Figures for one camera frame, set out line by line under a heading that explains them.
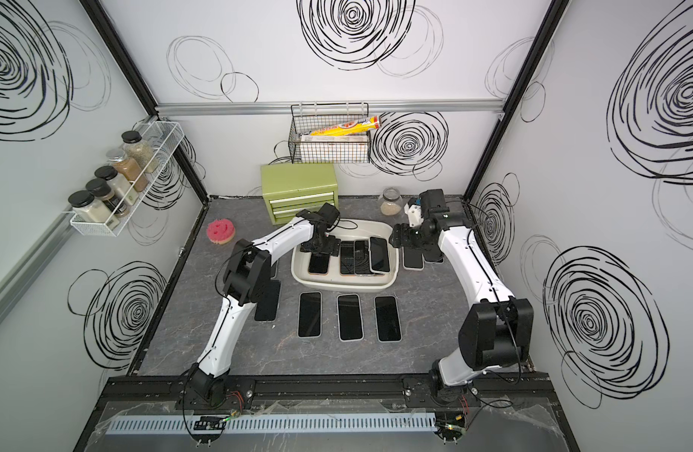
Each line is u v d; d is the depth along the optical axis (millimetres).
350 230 832
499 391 750
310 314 935
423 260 993
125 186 701
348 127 868
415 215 770
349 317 868
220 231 1051
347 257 1022
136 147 753
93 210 618
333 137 889
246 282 611
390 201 1097
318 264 989
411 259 991
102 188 637
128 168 707
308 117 937
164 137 933
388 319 852
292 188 986
